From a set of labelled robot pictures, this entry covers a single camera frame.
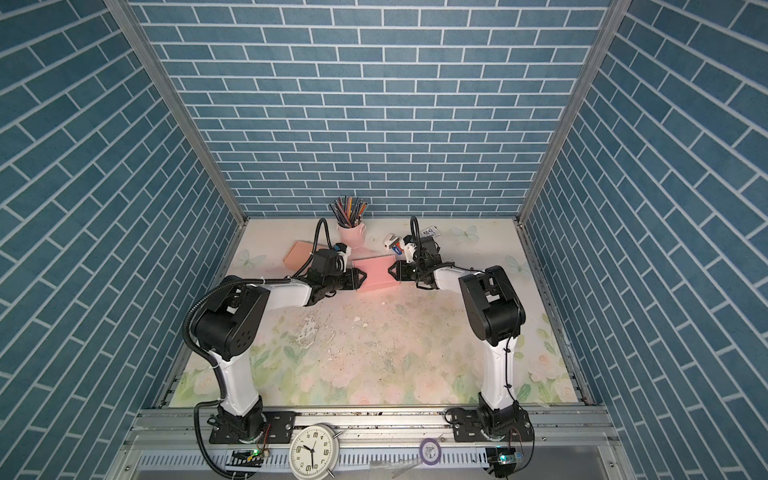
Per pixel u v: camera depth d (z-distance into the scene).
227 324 0.51
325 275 0.79
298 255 1.05
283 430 0.74
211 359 0.53
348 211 1.08
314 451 0.68
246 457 0.72
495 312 0.55
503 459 0.71
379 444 0.73
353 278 0.89
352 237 1.08
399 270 0.91
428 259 0.83
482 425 0.66
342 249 0.91
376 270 0.99
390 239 1.12
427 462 0.69
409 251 0.94
